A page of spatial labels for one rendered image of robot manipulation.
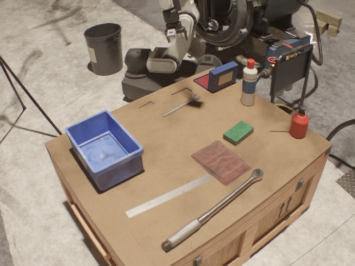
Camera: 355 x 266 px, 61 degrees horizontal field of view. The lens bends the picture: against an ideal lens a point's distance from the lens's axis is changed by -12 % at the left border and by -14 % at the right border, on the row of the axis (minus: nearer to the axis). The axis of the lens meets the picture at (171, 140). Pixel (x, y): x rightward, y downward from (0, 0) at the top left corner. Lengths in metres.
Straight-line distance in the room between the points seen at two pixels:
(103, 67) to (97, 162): 1.54
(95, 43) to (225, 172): 1.74
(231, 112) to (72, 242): 0.99
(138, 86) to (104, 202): 1.25
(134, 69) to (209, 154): 1.21
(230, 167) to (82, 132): 0.61
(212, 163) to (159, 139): 0.26
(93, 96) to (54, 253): 1.33
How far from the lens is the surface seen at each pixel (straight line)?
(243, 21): 2.37
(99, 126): 1.44
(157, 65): 2.30
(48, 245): 1.77
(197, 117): 1.52
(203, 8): 2.59
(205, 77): 1.79
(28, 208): 1.96
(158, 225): 1.14
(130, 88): 2.37
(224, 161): 1.30
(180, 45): 2.24
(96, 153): 1.40
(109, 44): 2.71
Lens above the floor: 1.41
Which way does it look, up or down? 42 degrees down
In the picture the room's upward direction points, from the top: 4 degrees counter-clockwise
